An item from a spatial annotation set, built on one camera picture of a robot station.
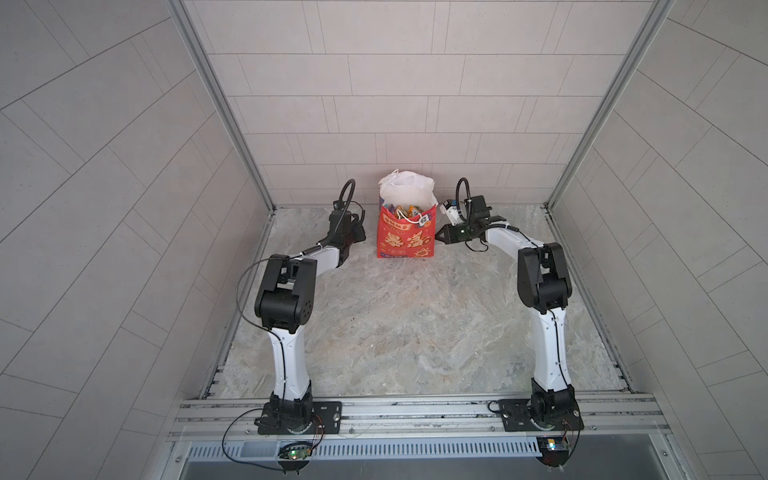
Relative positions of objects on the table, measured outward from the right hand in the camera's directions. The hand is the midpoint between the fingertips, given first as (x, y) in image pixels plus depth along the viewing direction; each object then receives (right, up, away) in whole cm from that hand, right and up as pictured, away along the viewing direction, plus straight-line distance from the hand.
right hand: (437, 232), depth 103 cm
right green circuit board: (+24, -49, -34) cm, 64 cm away
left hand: (-25, +5, -1) cm, 26 cm away
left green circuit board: (-36, -48, -38) cm, 71 cm away
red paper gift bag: (-11, +6, -6) cm, 14 cm away
